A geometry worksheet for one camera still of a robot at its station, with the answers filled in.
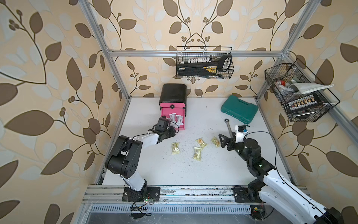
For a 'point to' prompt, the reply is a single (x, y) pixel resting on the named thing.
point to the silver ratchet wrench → (226, 120)
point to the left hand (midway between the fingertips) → (175, 130)
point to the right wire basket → (279, 77)
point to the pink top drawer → (172, 105)
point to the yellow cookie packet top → (200, 141)
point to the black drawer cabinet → (174, 95)
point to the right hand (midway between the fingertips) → (225, 134)
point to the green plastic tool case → (244, 111)
